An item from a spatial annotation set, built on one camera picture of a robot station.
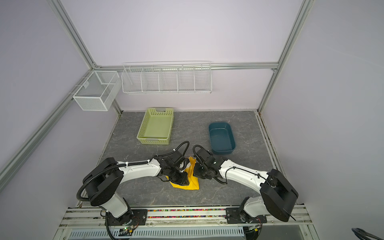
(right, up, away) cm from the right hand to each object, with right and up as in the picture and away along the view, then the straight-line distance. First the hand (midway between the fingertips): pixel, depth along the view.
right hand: (194, 175), depth 82 cm
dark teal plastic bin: (+19, +18, +27) cm, 38 cm away
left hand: (-4, -6, 0) cm, 7 cm away
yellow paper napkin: (0, -4, +2) cm, 5 cm away
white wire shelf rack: (-22, +59, +15) cm, 65 cm away
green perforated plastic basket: (-30, +27, +31) cm, 51 cm away
